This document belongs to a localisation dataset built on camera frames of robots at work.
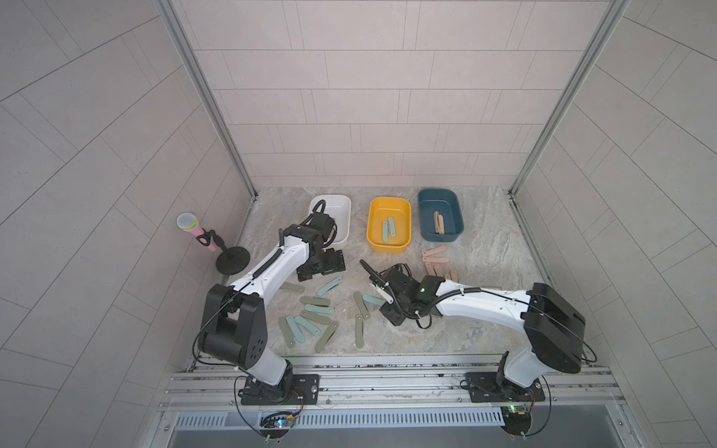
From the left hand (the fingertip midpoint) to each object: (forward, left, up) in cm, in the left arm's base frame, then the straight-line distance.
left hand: (335, 268), depth 86 cm
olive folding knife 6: (-20, +2, -7) cm, 21 cm away
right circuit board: (-37, -47, -7) cm, 61 cm away
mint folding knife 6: (-16, +11, -7) cm, 21 cm away
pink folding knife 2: (+22, -38, -5) cm, 44 cm away
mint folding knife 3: (-3, +2, -6) cm, 7 cm away
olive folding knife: (-3, +13, -7) cm, 15 cm away
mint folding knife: (+18, -17, -5) cm, 25 cm away
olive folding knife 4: (-13, +5, -7) cm, 16 cm away
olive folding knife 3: (-10, -9, -7) cm, 15 cm away
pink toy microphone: (+5, +40, +16) cm, 43 cm away
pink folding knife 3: (+11, -34, -7) cm, 37 cm away
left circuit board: (-38, +11, -5) cm, 40 cm away
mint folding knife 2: (+22, -19, -6) cm, 30 cm away
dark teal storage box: (+33, -42, -4) cm, 53 cm away
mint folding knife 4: (-8, -12, -6) cm, 16 cm away
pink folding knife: (+23, -36, -5) cm, 43 cm away
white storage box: (+29, +1, -3) cm, 29 cm away
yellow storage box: (+22, -18, -6) cm, 29 cm away
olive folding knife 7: (-17, -8, -7) cm, 20 cm away
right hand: (-11, -17, -5) cm, 21 cm away
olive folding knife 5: (-14, +15, -8) cm, 22 cm away
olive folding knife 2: (-7, +6, -7) cm, 12 cm away
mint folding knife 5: (-15, +8, -7) cm, 18 cm away
